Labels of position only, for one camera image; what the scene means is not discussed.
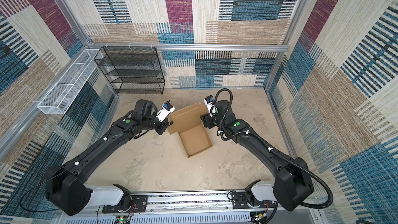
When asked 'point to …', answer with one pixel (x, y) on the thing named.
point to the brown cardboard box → (193, 133)
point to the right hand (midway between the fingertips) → (207, 115)
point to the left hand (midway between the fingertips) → (171, 119)
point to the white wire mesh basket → (58, 100)
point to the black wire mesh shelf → (134, 70)
